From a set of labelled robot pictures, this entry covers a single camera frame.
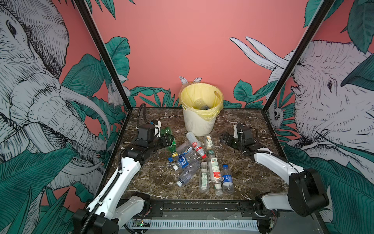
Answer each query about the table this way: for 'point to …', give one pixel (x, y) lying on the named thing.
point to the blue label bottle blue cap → (228, 185)
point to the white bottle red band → (198, 148)
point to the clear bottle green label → (204, 178)
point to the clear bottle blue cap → (187, 162)
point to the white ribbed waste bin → (196, 125)
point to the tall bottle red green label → (214, 172)
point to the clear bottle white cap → (188, 172)
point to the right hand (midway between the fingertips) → (222, 135)
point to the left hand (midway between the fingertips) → (172, 135)
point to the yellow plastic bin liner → (205, 100)
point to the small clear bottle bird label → (209, 142)
